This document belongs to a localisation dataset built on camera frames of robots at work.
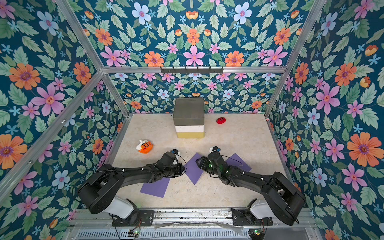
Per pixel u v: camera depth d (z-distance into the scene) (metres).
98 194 0.44
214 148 0.81
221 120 1.12
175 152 0.84
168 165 0.74
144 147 0.95
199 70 0.92
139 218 0.73
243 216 0.74
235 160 0.80
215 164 0.66
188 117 1.19
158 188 0.84
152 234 0.70
